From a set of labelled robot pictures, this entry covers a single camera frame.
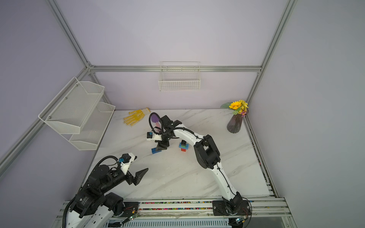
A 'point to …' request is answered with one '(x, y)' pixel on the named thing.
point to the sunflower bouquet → (240, 107)
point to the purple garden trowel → (155, 118)
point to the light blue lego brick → (187, 147)
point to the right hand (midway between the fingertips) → (158, 145)
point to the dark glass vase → (234, 125)
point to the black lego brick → (183, 142)
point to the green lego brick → (183, 146)
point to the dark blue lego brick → (153, 150)
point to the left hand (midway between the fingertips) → (140, 165)
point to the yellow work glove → (136, 116)
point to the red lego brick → (183, 149)
